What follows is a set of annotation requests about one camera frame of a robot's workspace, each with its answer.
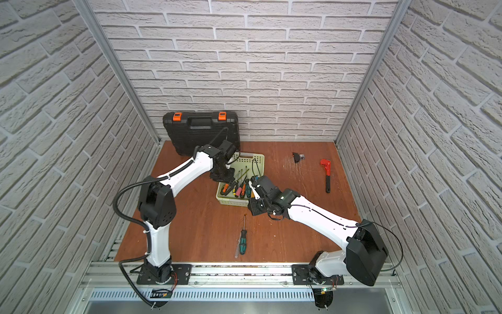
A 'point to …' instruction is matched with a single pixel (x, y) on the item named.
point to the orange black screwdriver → (224, 188)
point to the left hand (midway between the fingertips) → (232, 178)
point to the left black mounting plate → (181, 274)
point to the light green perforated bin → (249, 163)
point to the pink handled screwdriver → (238, 191)
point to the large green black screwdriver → (248, 189)
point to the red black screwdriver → (243, 188)
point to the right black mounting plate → (301, 275)
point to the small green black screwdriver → (243, 239)
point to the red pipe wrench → (327, 165)
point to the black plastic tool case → (189, 129)
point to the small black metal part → (297, 157)
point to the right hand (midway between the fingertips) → (254, 205)
